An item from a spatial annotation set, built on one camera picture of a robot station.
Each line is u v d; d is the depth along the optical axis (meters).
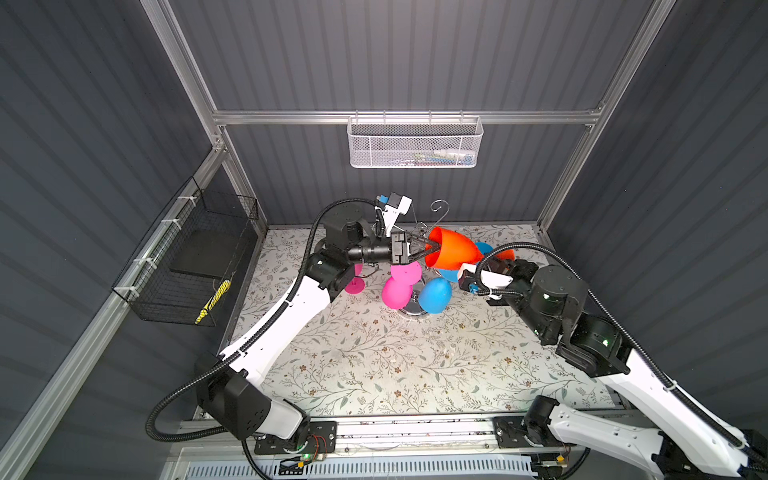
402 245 0.56
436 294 0.73
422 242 0.59
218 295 0.71
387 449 0.72
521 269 0.52
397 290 0.75
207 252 0.73
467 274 0.51
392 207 0.58
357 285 1.02
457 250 0.59
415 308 0.81
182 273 0.72
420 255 0.59
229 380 0.40
